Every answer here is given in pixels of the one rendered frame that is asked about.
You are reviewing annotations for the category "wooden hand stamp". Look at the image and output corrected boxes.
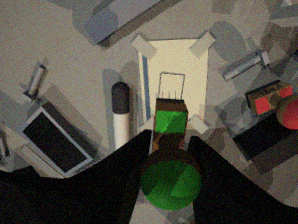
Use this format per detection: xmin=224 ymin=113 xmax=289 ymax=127
xmin=245 ymin=80 xmax=298 ymax=131

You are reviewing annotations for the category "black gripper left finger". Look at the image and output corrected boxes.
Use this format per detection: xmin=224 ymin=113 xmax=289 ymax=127
xmin=0 ymin=129 xmax=152 ymax=224

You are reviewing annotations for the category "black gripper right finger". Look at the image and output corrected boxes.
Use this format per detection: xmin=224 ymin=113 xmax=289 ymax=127
xmin=186 ymin=136 xmax=298 ymax=224

